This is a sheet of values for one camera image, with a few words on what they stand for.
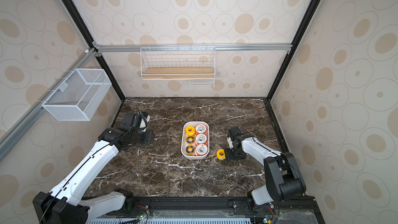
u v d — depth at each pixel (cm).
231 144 77
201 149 89
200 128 97
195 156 89
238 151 74
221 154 89
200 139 93
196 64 100
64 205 37
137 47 92
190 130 98
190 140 97
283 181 43
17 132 53
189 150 92
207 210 73
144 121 62
